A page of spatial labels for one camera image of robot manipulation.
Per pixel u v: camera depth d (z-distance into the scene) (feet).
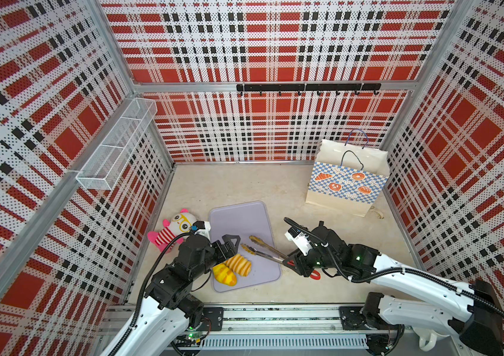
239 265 2.69
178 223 2.92
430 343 2.11
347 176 2.80
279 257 2.51
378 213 3.23
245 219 3.44
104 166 2.99
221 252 2.09
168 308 1.60
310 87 2.94
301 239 2.12
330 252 1.79
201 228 2.18
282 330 2.39
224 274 2.63
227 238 2.14
